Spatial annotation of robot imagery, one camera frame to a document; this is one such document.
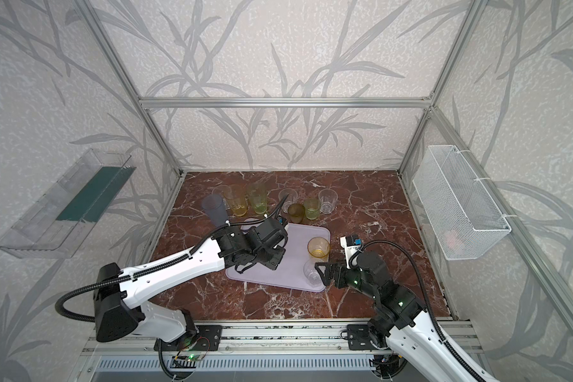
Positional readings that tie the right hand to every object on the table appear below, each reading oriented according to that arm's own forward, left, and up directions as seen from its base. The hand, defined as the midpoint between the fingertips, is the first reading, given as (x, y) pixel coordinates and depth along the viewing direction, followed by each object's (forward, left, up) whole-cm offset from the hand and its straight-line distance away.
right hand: (324, 263), depth 74 cm
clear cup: (+35, -5, -12) cm, 38 cm away
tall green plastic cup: (+41, +28, -15) cm, 52 cm away
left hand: (+3, +14, 0) cm, 14 cm away
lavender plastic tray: (+2, +12, -14) cm, 19 cm away
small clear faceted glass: (+2, +4, -15) cm, 16 cm away
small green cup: (+30, +3, -12) cm, 33 cm away
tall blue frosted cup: (+30, +45, -11) cm, 55 cm away
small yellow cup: (+11, +1, -12) cm, 17 cm away
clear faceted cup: (+36, +12, -12) cm, 40 cm away
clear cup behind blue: (+37, +42, -8) cm, 56 cm away
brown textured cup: (+30, +10, -15) cm, 34 cm away
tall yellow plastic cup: (+37, +37, -12) cm, 54 cm away
